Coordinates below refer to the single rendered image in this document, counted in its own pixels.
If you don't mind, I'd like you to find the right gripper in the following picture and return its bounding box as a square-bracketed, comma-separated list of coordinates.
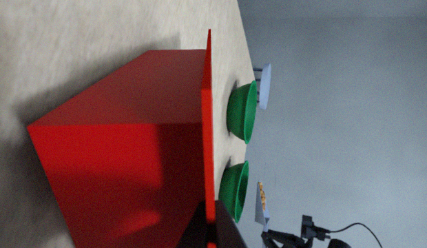
[260, 222, 326, 248]

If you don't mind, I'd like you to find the light blue scoop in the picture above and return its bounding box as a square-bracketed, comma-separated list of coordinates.
[255, 183, 270, 248]

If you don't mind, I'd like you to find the red divided box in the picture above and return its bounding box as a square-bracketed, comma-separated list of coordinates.
[27, 29, 216, 248]

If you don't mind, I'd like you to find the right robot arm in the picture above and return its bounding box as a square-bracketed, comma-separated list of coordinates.
[300, 215, 352, 248]

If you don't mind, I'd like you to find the green bowl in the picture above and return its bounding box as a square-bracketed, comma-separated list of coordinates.
[218, 161, 249, 223]
[227, 80, 257, 145]

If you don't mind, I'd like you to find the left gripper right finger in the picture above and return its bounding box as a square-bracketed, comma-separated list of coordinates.
[215, 200, 248, 248]

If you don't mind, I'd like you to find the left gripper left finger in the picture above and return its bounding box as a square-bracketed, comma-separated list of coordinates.
[175, 200, 209, 248]

